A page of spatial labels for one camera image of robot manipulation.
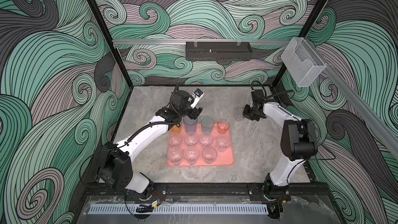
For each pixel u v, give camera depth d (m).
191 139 0.85
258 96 0.73
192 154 0.84
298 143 0.49
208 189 0.76
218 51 1.00
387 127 0.52
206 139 0.87
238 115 1.00
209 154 0.83
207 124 0.90
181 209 0.70
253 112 0.81
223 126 0.95
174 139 0.87
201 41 0.93
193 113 0.71
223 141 0.89
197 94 0.68
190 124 0.86
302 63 0.80
